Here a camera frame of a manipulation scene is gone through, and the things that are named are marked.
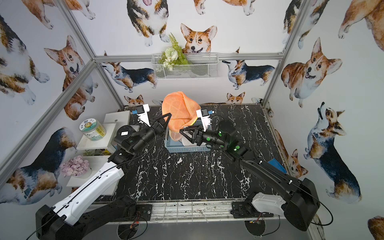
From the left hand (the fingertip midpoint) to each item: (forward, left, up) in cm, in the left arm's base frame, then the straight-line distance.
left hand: (169, 111), depth 64 cm
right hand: (-5, -7, -3) cm, 9 cm away
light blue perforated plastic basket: (+1, +3, -32) cm, 33 cm away
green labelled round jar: (-2, +37, -10) cm, 39 cm away
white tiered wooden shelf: (+15, +39, -25) cm, 49 cm away
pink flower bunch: (-18, +40, -14) cm, 46 cm away
